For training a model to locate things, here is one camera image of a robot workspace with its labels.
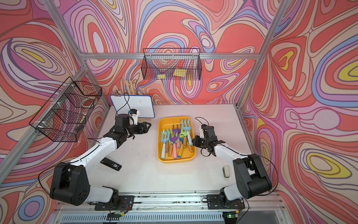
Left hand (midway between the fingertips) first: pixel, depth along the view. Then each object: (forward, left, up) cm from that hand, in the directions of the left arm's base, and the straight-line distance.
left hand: (147, 124), depth 86 cm
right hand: (-6, -29, -12) cm, 32 cm away
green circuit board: (-45, +14, -18) cm, 51 cm away
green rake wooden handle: (+1, -23, -12) cm, 26 cm away
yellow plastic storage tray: (+14, -10, -16) cm, 23 cm away
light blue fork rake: (-2, -9, -15) cm, 18 cm away
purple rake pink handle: (-2, -16, -15) cm, 22 cm away
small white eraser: (-24, -48, -15) cm, 56 cm away
